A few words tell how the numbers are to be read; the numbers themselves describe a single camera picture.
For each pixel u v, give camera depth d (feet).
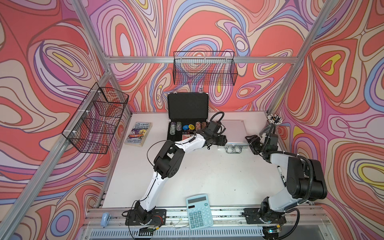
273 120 2.99
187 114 3.53
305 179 1.51
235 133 3.40
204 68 3.16
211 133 2.55
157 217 2.39
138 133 3.42
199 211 2.41
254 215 2.41
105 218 2.33
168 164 1.83
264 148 2.44
